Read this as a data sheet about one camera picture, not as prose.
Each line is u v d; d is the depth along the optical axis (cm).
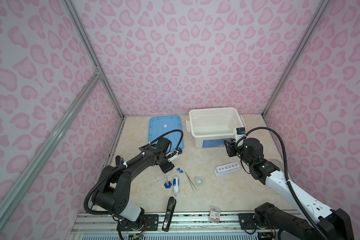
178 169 90
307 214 40
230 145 69
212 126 113
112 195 43
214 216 73
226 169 86
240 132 66
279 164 90
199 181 86
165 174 88
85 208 40
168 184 85
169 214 74
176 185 84
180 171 90
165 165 78
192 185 86
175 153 78
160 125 115
